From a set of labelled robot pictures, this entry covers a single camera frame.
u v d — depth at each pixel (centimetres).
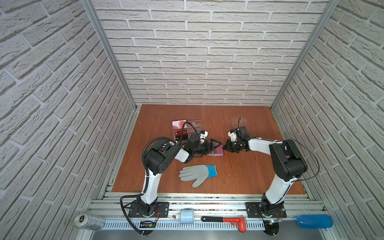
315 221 72
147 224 72
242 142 75
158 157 54
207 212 74
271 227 70
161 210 73
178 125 97
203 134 90
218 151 95
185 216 65
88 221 59
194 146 78
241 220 70
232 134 92
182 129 86
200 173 85
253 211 73
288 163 50
